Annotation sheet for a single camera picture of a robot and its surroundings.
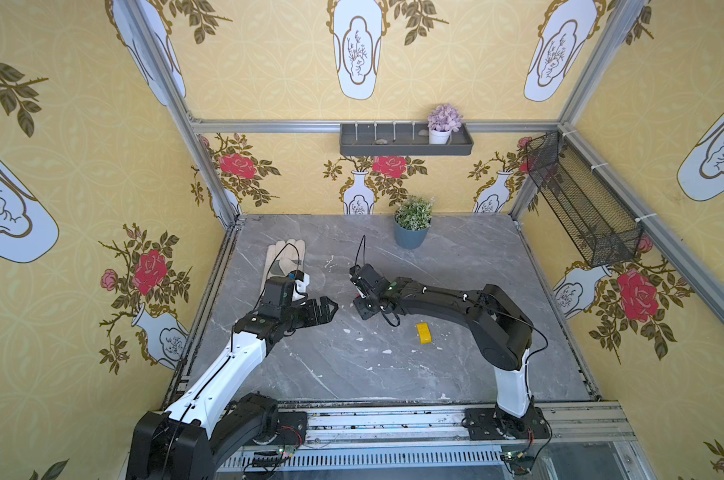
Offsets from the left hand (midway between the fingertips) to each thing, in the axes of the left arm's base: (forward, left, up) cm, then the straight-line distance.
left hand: (328, 309), depth 83 cm
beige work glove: (+25, +18, -10) cm, 32 cm away
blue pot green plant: (+31, -27, +3) cm, 41 cm away
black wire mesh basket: (+19, -75, +16) cm, 79 cm away
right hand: (+3, -10, -10) cm, 14 cm away
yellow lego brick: (-4, -28, -9) cm, 30 cm away
